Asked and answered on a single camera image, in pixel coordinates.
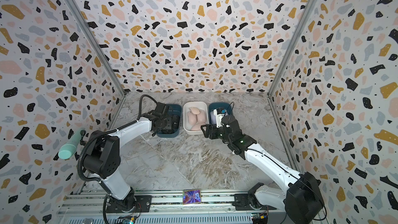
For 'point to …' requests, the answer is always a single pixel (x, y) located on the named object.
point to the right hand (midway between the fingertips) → (209, 126)
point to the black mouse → (175, 122)
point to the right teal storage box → (227, 106)
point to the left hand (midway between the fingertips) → (171, 122)
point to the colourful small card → (191, 196)
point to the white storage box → (202, 106)
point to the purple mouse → (213, 119)
